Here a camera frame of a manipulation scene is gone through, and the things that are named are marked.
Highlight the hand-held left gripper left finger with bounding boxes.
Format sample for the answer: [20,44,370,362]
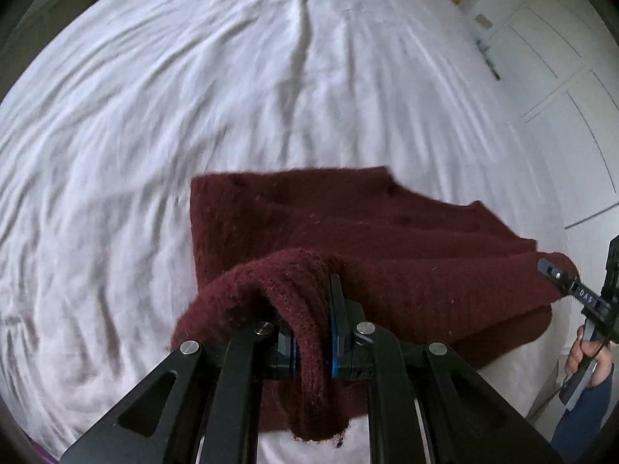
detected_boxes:
[58,321,298,464]

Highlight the bed with white sheet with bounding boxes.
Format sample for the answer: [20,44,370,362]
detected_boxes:
[0,0,571,464]

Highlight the maroon knitted sweater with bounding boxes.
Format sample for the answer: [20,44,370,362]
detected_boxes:
[169,165,578,445]

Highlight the wooden nightstand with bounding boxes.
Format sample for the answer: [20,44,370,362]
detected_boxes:
[476,36,501,80]

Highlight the white wardrobe doors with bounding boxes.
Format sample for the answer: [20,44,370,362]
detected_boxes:
[476,0,619,233]

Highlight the purple object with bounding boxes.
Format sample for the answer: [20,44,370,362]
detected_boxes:
[26,437,63,464]

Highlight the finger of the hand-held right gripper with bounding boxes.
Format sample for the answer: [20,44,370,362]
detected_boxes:
[537,258,612,322]

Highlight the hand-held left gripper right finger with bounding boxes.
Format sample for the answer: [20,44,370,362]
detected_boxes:
[329,273,564,464]

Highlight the person's right hand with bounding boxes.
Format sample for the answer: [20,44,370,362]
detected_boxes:
[563,326,615,390]

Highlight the person's right forearm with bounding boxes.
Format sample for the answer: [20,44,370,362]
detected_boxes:
[551,365,615,457]

